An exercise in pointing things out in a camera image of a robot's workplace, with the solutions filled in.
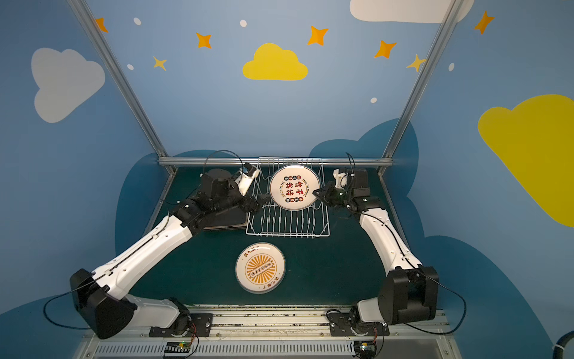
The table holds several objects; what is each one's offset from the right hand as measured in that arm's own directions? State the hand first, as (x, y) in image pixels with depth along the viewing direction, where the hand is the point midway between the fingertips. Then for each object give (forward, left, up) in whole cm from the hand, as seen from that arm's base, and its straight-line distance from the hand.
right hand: (317, 189), depth 81 cm
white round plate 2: (+2, +9, -2) cm, 10 cm away
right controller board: (-45, -18, -28) cm, 56 cm away
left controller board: (-49, +44, -27) cm, 71 cm away
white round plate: (-22, +20, -23) cm, 38 cm away
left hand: (-5, +20, +7) cm, 22 cm away
